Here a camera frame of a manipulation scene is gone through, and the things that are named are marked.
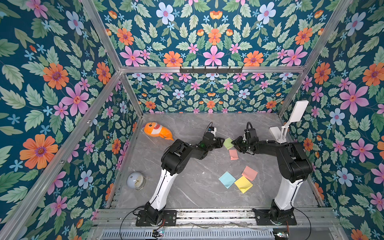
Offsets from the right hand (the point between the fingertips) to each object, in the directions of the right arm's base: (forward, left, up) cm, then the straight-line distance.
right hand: (235, 140), depth 101 cm
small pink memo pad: (-10, +2, -2) cm, 10 cm away
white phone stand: (+3, -29, +4) cm, 30 cm away
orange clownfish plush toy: (+3, +56, +7) cm, 57 cm away
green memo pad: (-1, +5, -2) cm, 6 cm away
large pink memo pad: (-22, -7, -3) cm, 23 cm away
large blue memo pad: (-26, +7, -3) cm, 27 cm away
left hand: (+1, +7, +1) cm, 7 cm away
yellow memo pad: (-29, -2, -3) cm, 29 cm away
